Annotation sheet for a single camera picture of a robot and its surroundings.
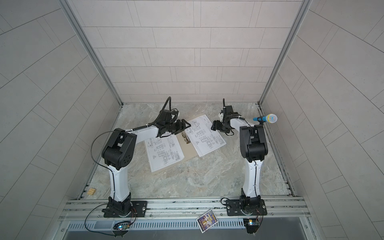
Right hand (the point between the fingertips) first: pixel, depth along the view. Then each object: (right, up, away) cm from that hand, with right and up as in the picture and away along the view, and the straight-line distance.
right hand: (216, 127), depth 102 cm
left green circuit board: (-45, -40, -38) cm, 71 cm away
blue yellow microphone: (+26, +7, -26) cm, 37 cm away
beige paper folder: (-19, -13, -11) cm, 25 cm away
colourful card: (-8, -39, -36) cm, 54 cm away
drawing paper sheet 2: (-8, -8, -6) cm, 13 cm away
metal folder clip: (-19, -8, -8) cm, 22 cm away
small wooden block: (-67, -30, -27) cm, 78 cm away
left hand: (-17, +3, -8) cm, 19 cm away
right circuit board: (+13, -42, -35) cm, 56 cm away
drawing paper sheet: (-34, -14, -11) cm, 38 cm away
